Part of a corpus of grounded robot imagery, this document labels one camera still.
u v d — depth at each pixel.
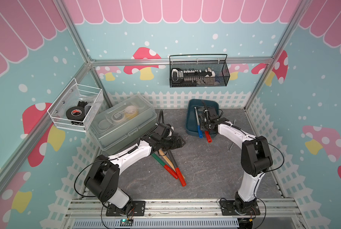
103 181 0.44
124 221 0.74
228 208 0.74
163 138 0.70
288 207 0.76
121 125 0.85
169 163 0.89
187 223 1.58
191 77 0.87
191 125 1.15
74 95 0.81
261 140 0.52
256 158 0.50
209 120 0.76
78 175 0.43
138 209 0.74
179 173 0.83
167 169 0.86
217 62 0.90
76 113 0.71
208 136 0.85
